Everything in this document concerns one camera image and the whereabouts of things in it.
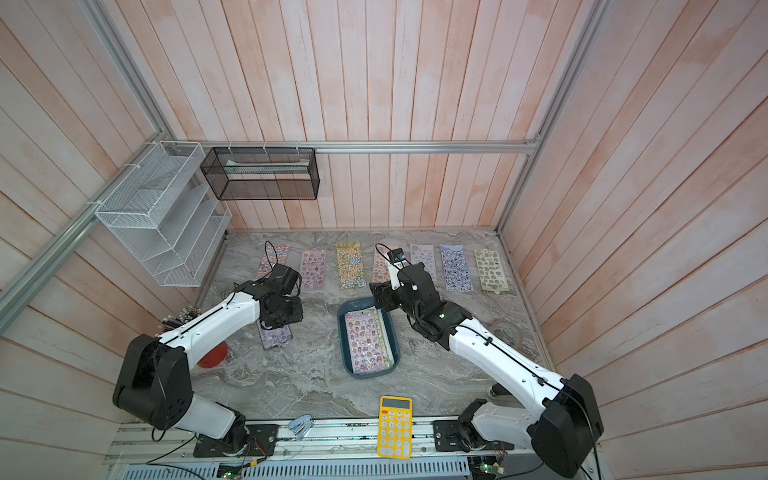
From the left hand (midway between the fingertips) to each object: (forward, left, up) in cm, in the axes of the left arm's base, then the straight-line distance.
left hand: (295, 319), depth 88 cm
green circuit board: (-36, -52, -6) cm, 64 cm away
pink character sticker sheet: (-4, -22, -6) cm, 24 cm away
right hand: (+4, -26, +15) cm, 31 cm away
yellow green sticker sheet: (+27, -14, -7) cm, 31 cm away
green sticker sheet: (+24, -67, -6) cm, 71 cm away
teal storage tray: (+1, -29, -3) cm, 29 cm away
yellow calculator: (-27, -30, -5) cm, 41 cm away
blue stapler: (-27, -5, -5) cm, 28 cm away
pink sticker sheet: (+24, -1, -7) cm, 26 cm away
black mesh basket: (+47, +16, +19) cm, 53 cm away
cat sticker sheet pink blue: (+30, +16, -6) cm, 35 cm away
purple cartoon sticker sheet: (-3, +8, -6) cm, 11 cm away
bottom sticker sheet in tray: (+24, -26, -6) cm, 36 cm away
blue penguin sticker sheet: (+23, -54, -7) cm, 59 cm away
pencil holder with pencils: (-5, +28, +9) cm, 30 cm away
